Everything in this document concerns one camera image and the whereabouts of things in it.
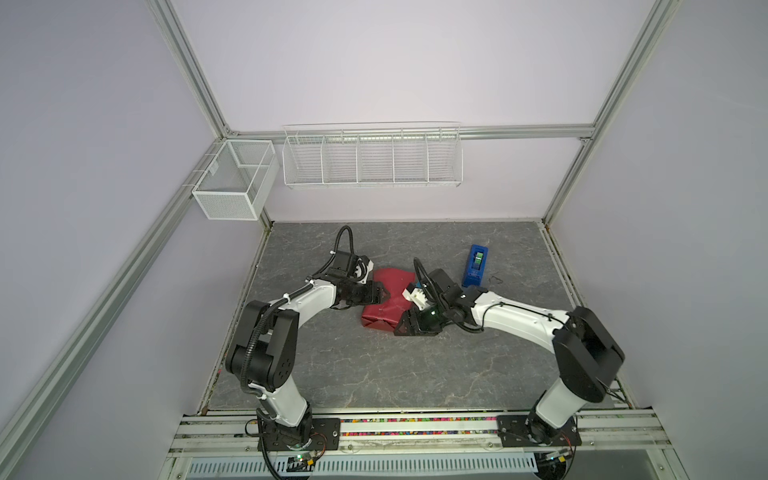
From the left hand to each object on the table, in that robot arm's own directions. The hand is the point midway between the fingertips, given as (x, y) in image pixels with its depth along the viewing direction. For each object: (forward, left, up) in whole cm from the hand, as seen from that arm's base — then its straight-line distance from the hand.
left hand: (381, 299), depth 91 cm
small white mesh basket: (+41, +48, +16) cm, 65 cm away
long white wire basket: (+40, 0, +25) cm, 47 cm away
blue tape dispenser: (+12, -33, -2) cm, 35 cm away
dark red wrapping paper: (-6, -1, 0) cm, 6 cm away
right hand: (-13, -5, +2) cm, 14 cm away
